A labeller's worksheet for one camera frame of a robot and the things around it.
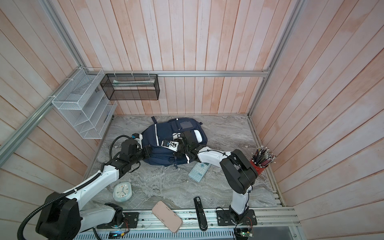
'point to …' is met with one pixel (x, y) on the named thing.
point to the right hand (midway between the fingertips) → (170, 144)
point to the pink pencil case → (165, 214)
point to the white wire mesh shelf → (88, 115)
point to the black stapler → (202, 222)
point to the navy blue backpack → (154, 133)
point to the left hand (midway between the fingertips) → (152, 150)
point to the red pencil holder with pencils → (261, 158)
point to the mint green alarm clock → (122, 191)
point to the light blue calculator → (198, 172)
